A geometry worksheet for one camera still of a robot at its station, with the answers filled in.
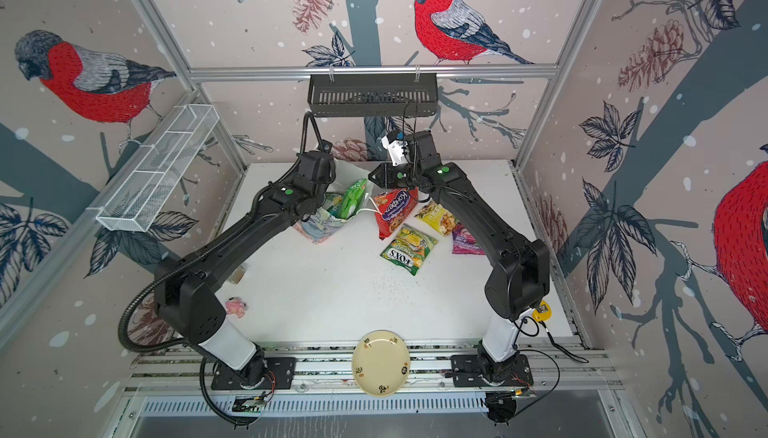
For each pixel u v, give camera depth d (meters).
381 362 0.75
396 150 0.73
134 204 0.71
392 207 0.94
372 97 1.06
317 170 0.62
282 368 0.74
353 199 0.90
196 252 0.46
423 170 0.62
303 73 1.81
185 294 0.42
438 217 1.01
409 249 0.93
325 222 0.82
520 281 0.46
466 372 0.73
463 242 0.95
